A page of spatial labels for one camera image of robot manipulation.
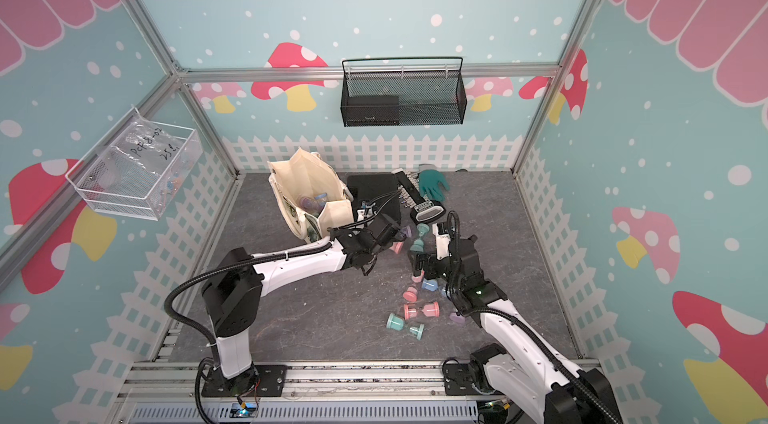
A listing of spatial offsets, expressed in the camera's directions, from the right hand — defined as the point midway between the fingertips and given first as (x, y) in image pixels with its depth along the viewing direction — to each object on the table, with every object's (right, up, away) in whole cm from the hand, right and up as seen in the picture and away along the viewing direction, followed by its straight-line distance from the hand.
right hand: (423, 249), depth 83 cm
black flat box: (-14, +17, +28) cm, 35 cm away
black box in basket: (-15, +42, +10) cm, 46 cm away
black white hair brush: (-1, +15, +27) cm, 31 cm away
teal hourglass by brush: (0, -1, +13) cm, 13 cm away
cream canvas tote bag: (-39, +15, +25) cm, 48 cm away
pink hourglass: (+2, -17, 0) cm, 17 cm away
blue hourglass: (-34, +15, +17) cm, 40 cm away
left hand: (-11, +2, +6) cm, 13 cm away
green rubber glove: (+6, +20, +31) cm, 37 cm away
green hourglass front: (-7, -20, -2) cm, 21 cm away
